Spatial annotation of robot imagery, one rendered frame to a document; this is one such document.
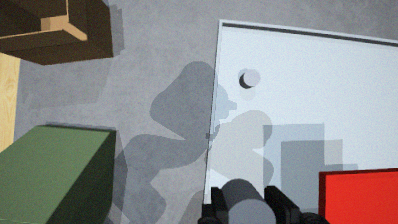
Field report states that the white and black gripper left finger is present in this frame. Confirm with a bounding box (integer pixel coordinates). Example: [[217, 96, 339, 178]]
[[198, 187, 229, 224]]

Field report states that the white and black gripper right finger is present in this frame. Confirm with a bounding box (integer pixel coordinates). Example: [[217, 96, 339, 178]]
[[264, 185, 330, 224]]

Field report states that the brown cardboard box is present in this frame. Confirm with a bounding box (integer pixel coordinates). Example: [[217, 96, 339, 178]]
[[0, 0, 113, 66]]

